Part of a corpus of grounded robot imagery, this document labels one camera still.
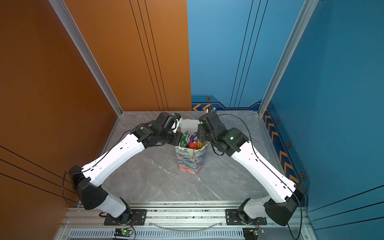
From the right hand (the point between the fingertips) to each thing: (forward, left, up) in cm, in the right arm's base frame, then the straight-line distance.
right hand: (201, 129), depth 71 cm
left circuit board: (-38, +38, -32) cm, 62 cm away
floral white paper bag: (-9, +6, -14) cm, 18 cm away
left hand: (+1, +10, -6) cm, 12 cm away
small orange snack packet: (-1, +1, -12) cm, 12 cm away
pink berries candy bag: (+6, +5, -15) cm, 17 cm away
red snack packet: (-1, +5, -13) cm, 14 cm away
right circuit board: (-38, -23, -32) cm, 55 cm away
